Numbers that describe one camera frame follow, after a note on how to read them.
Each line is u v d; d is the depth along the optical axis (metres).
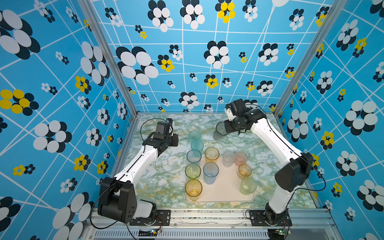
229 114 0.67
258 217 0.73
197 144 0.94
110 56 0.87
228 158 0.93
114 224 0.44
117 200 0.41
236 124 0.69
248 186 0.82
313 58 0.85
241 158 0.93
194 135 1.02
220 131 0.82
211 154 0.85
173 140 0.76
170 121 0.76
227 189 0.85
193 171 0.84
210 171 0.80
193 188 0.69
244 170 0.88
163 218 0.74
